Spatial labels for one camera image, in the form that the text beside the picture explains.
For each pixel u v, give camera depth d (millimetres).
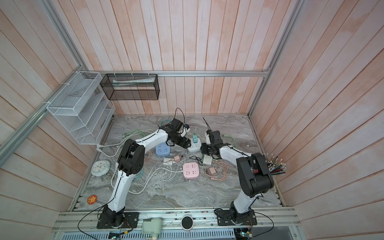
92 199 798
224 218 730
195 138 977
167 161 926
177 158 926
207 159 926
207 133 896
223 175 880
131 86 1044
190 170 882
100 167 892
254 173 491
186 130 981
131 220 733
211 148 739
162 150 970
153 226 685
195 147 981
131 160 603
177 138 876
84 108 780
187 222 687
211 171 883
